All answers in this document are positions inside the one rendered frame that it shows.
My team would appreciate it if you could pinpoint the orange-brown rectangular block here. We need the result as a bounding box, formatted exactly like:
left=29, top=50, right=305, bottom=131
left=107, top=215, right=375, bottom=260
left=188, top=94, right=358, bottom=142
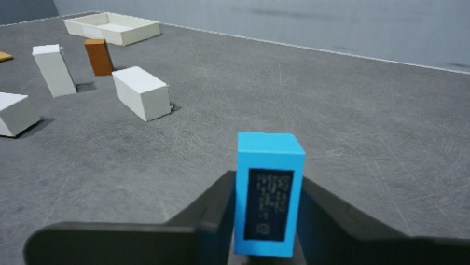
left=84, top=38, right=114, bottom=77

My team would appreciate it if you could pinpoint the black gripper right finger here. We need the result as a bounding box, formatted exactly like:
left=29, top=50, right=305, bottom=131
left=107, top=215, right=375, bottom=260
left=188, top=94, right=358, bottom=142
left=296, top=175, right=470, bottom=265

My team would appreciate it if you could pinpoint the white rectangular block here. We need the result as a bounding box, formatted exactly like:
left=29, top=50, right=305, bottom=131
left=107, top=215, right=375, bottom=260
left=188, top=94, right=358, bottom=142
left=0, top=92, right=40, bottom=137
left=112, top=66, right=171, bottom=122
left=33, top=45, right=77, bottom=97

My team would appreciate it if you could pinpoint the blue rectangular block with black label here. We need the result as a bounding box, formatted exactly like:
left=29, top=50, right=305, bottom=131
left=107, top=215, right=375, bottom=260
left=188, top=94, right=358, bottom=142
left=233, top=132, right=305, bottom=257

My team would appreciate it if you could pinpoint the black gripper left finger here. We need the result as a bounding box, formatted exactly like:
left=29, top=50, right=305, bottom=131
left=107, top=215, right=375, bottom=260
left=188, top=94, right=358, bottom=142
left=23, top=171, right=237, bottom=265

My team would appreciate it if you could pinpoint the white shallow tray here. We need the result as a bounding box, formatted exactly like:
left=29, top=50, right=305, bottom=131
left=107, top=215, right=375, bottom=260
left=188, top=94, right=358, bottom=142
left=64, top=12, right=160, bottom=47

